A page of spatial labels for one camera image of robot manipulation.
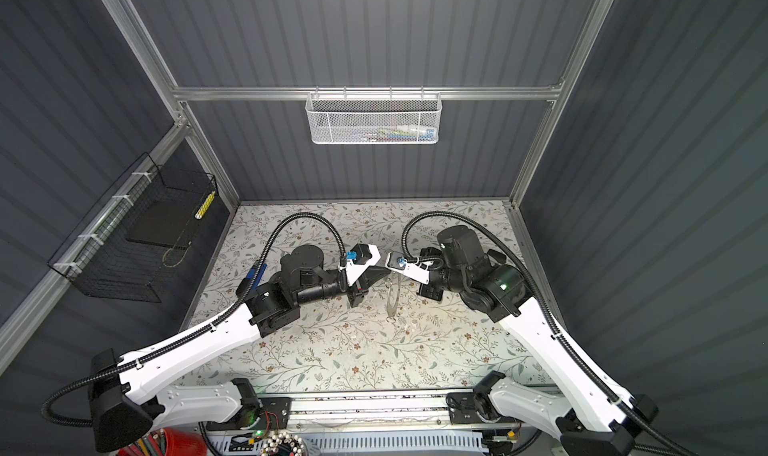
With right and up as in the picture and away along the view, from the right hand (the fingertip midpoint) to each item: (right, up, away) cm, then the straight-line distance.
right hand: (414, 265), depth 68 cm
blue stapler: (-51, -6, +29) cm, 59 cm away
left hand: (-6, 0, -3) cm, 7 cm away
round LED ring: (-25, -32, -12) cm, 43 cm away
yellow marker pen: (-57, +15, +14) cm, 61 cm away
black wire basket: (-69, +4, +4) cm, 70 cm away
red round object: (-54, -42, +2) cm, 69 cm away
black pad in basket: (-61, +10, +6) cm, 62 cm away
